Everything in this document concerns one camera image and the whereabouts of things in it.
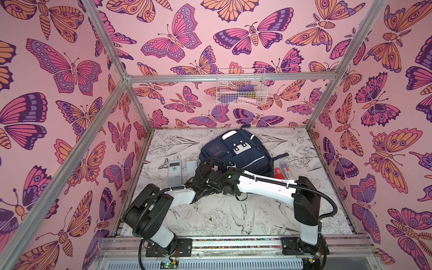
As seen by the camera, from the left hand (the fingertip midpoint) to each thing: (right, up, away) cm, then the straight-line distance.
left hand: (236, 179), depth 83 cm
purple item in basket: (+7, +49, +12) cm, 51 cm away
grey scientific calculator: (-35, +2, +15) cm, 38 cm away
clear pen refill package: (+31, +2, +14) cm, 34 cm away
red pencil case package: (+26, 0, +14) cm, 29 cm away
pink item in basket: (+7, +40, +3) cm, 41 cm away
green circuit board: (-31, -34, -11) cm, 48 cm away
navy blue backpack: (+5, +15, +20) cm, 25 cm away
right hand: (-1, -3, 0) cm, 3 cm away
